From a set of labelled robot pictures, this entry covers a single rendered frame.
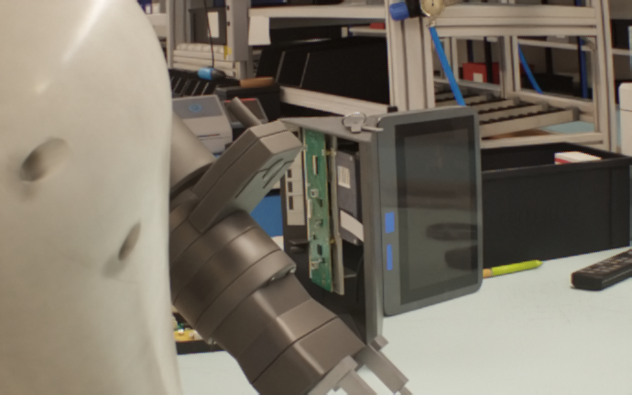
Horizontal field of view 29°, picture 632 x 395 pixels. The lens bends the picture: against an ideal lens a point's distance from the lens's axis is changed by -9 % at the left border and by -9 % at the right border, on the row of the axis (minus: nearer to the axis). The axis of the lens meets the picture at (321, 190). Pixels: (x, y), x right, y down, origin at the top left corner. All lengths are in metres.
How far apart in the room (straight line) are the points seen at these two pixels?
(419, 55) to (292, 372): 2.14
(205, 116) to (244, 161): 2.60
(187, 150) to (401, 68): 2.07
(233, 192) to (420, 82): 2.12
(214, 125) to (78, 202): 2.96
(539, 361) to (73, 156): 0.84
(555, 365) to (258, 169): 0.48
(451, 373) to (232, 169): 0.45
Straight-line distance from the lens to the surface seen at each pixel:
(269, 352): 0.77
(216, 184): 0.76
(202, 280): 0.77
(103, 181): 0.38
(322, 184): 1.27
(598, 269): 1.45
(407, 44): 2.85
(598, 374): 1.12
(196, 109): 3.38
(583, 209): 1.61
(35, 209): 0.37
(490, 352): 1.21
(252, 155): 0.76
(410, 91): 2.86
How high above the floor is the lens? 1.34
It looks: 9 degrees down
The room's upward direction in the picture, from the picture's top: 3 degrees counter-clockwise
